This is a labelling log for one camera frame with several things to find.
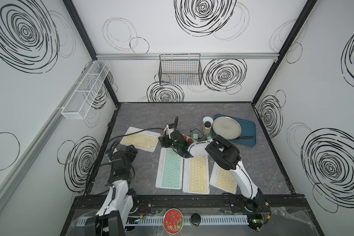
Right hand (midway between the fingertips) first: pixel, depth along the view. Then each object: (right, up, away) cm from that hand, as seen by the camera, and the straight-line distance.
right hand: (162, 137), depth 97 cm
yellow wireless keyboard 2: (+36, -21, -15) cm, 44 cm away
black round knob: (+18, -30, -35) cm, 50 cm away
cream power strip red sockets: (+17, -1, -3) cm, 18 cm away
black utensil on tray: (+58, -1, +6) cm, 58 cm away
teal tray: (+62, +5, +11) cm, 64 cm away
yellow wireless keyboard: (+21, -19, -14) cm, 32 cm away
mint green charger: (+22, +1, +2) cm, 22 cm away
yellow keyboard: (-13, -2, +2) cm, 13 cm away
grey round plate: (+46, +6, +7) cm, 47 cm away
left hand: (-18, -5, -11) cm, 22 cm away
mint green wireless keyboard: (+6, -17, -12) cm, 22 cm away
